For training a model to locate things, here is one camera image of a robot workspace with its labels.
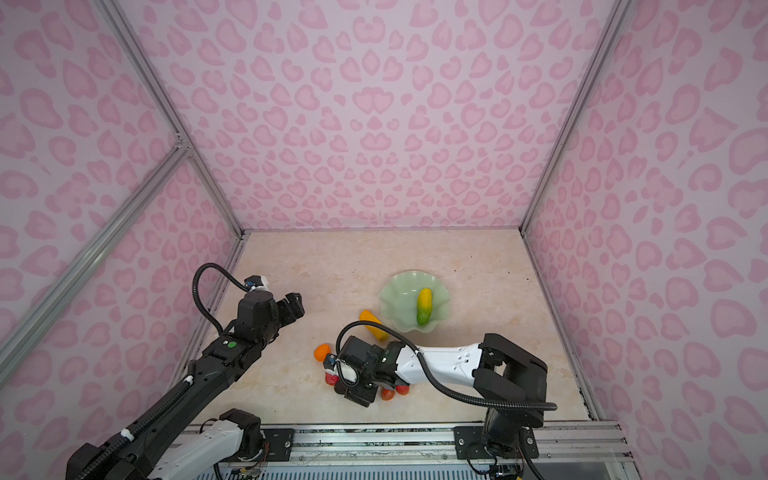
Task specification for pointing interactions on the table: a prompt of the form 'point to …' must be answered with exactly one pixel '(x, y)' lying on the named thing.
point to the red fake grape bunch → (388, 394)
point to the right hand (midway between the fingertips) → (356, 384)
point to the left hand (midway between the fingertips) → (290, 295)
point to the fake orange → (321, 351)
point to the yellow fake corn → (366, 315)
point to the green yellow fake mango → (424, 305)
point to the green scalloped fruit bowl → (399, 299)
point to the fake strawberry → (331, 379)
